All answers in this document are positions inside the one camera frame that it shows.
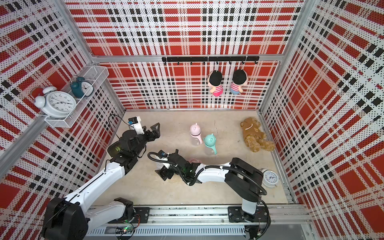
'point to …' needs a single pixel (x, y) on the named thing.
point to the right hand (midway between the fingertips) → (164, 164)
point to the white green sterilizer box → (115, 149)
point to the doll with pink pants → (214, 80)
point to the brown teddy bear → (254, 137)
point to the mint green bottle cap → (210, 140)
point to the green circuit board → (124, 230)
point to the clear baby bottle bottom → (209, 151)
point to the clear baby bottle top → (195, 141)
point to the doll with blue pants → (240, 78)
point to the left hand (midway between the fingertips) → (155, 125)
